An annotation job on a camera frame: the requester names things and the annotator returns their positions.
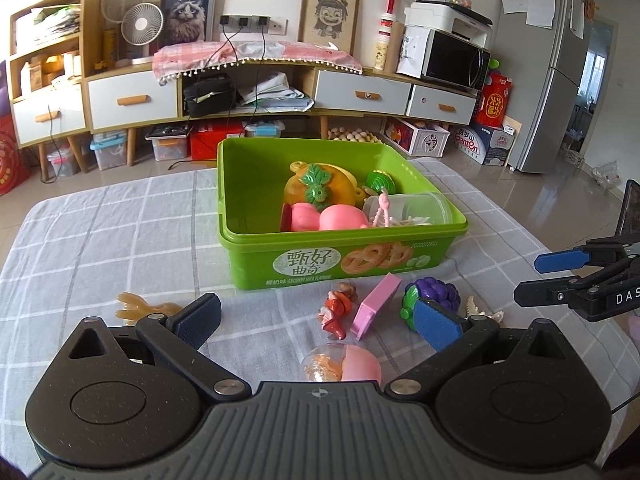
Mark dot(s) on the clear pink capsule ball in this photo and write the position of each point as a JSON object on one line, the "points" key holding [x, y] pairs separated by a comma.
{"points": [[360, 365]]}

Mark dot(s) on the white desk fan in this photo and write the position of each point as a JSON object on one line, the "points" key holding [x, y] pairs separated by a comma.
{"points": [[142, 25]]}

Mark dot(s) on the wall power sockets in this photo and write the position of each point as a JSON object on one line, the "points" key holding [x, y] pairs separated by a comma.
{"points": [[252, 24]]}

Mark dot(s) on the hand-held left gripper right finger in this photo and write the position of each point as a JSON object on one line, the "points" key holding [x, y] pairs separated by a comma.
{"points": [[440, 325]]}

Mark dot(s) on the small clear storage box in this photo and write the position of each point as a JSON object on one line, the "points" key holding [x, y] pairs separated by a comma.
{"points": [[62, 162]]}

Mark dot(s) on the pink rectangular box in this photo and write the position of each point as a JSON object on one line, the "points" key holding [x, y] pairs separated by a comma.
{"points": [[377, 302]]}

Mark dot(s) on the red gift box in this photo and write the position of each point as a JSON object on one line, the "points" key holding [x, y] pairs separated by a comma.
{"points": [[492, 102]]}

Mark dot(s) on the pink plastic toy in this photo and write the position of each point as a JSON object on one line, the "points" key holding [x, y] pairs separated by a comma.
{"points": [[340, 217]]}

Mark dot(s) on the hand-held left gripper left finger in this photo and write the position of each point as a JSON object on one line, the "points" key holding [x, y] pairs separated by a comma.
{"points": [[200, 320]]}

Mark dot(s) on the clear box black items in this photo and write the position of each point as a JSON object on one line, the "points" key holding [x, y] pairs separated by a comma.
{"points": [[167, 145]]}

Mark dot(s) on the green plastic bin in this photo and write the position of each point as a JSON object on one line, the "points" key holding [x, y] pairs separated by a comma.
{"points": [[310, 265]]}

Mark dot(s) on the yellow box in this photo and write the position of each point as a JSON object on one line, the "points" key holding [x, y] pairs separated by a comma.
{"points": [[111, 47]]}

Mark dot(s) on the red orange figurine toy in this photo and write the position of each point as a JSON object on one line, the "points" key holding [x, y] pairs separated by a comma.
{"points": [[334, 310]]}

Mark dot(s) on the framed cat picture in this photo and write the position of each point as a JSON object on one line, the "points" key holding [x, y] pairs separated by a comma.
{"points": [[187, 15]]}

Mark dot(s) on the pile of white papers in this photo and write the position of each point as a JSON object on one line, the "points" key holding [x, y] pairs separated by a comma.
{"points": [[275, 92]]}

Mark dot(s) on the white blue water carton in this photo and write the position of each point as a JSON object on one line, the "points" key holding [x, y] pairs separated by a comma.
{"points": [[475, 145]]}

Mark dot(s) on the clear box blue lid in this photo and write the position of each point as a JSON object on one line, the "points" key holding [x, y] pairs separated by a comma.
{"points": [[110, 152]]}

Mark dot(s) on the dark brown panel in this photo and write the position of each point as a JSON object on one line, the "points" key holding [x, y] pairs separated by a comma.
{"points": [[631, 210]]}

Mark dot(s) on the green round toy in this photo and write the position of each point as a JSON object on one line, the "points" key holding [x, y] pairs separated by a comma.
{"points": [[380, 182]]}

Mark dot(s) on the beige coral toy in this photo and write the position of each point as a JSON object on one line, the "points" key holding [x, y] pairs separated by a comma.
{"points": [[135, 307]]}

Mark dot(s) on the wooden shelf unit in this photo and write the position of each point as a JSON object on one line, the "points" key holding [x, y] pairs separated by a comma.
{"points": [[90, 25]]}

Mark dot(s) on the stack of papers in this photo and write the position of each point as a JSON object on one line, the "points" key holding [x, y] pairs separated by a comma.
{"points": [[47, 22]]}

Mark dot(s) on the clear cotton swab jar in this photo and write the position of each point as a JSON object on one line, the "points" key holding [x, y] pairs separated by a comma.
{"points": [[420, 207]]}

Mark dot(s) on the stack of paper cups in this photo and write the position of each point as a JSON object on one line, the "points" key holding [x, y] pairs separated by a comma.
{"points": [[382, 45]]}

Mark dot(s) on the framed cartoon drawing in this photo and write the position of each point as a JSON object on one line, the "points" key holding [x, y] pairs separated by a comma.
{"points": [[330, 15]]}

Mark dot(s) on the purple toy grapes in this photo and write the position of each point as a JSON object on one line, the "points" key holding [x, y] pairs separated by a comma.
{"points": [[435, 290]]}

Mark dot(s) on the tray of eggs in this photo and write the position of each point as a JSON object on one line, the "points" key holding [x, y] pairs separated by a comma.
{"points": [[352, 135]]}

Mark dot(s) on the pink fringed cloth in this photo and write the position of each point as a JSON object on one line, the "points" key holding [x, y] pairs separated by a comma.
{"points": [[300, 55]]}

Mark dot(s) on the black bag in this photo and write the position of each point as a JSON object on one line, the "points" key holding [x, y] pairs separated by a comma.
{"points": [[210, 95]]}

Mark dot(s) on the grey refrigerator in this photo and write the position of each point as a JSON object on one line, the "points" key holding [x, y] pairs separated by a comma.
{"points": [[542, 100]]}

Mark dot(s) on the orange toy pumpkin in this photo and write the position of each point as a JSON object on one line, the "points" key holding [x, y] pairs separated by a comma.
{"points": [[340, 185]]}

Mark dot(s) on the white paper notes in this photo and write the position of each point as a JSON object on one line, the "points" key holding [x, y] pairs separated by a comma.
{"points": [[537, 2]]}

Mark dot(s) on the clear plastic bag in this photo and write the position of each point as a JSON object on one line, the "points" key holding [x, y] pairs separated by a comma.
{"points": [[606, 175]]}

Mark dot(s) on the white printed crate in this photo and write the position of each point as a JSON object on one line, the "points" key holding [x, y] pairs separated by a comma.
{"points": [[425, 140]]}

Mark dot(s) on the grey checked tablecloth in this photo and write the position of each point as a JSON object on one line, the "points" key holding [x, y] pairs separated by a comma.
{"points": [[125, 240]]}

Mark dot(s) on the white printer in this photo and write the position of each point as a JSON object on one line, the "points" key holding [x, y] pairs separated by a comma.
{"points": [[445, 17]]}

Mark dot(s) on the wooden tv cabinet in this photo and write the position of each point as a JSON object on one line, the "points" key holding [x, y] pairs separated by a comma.
{"points": [[300, 115]]}

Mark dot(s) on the black microwave oven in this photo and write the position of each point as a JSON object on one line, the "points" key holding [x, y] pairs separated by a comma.
{"points": [[452, 62]]}

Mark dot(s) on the red cardboard box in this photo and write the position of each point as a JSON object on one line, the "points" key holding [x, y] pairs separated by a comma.
{"points": [[205, 142]]}

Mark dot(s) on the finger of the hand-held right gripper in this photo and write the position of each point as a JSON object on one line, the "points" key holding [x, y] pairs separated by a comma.
{"points": [[545, 292], [557, 260]]}

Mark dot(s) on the red printed bucket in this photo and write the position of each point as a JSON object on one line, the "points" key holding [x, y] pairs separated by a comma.
{"points": [[12, 160]]}

